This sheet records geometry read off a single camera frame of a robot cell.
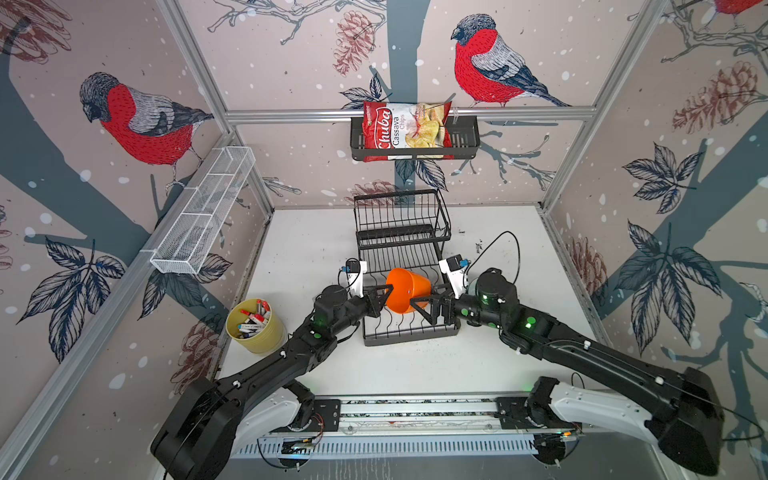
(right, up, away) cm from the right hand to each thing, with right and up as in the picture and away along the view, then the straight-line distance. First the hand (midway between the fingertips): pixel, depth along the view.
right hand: (415, 303), depth 70 cm
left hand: (-5, +2, +5) cm, 8 cm away
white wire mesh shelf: (-56, +13, 0) cm, 58 cm away
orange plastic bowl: (-2, +4, +4) cm, 6 cm away
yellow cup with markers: (-44, -8, +9) cm, 45 cm away
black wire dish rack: (-1, +15, +39) cm, 42 cm away
